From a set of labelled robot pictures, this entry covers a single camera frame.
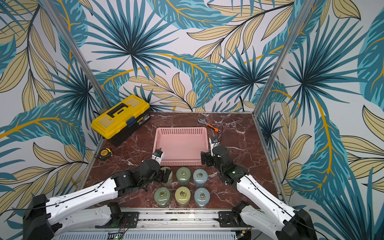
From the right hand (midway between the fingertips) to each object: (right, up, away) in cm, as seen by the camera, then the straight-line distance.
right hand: (210, 150), depth 81 cm
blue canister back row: (-6, -14, -2) cm, 15 cm away
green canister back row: (-15, -13, -1) cm, 19 cm away
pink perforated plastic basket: (-16, +1, +12) cm, 21 cm away
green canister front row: (-24, -21, -8) cm, 33 cm away
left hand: (-25, -10, -3) cm, 27 cm away
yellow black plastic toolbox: (-51, +20, +14) cm, 57 cm away
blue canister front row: (-5, -21, -8) cm, 23 cm away
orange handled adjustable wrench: (+7, +11, +29) cm, 32 cm away
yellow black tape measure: (-63, -4, +12) cm, 65 cm away
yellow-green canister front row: (-14, -21, -8) cm, 26 cm away
